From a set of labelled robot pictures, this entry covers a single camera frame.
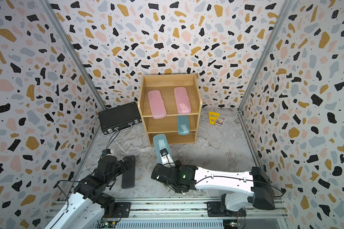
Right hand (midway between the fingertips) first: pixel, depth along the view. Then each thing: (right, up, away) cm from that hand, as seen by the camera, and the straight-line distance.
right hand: (165, 168), depth 72 cm
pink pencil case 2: (+9, +36, +9) cm, 38 cm away
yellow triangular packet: (+34, +28, +45) cm, 63 cm away
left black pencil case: (-22, -11, +9) cm, 26 cm away
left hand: (-22, +1, +7) cm, 23 cm away
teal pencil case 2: (+9, +22, +16) cm, 29 cm away
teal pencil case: (-3, +12, +6) cm, 14 cm away
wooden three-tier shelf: (+2, +33, +7) cm, 34 cm away
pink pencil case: (-5, +33, +6) cm, 34 cm away
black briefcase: (-38, +26, +34) cm, 58 cm away
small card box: (+39, +24, +40) cm, 61 cm away
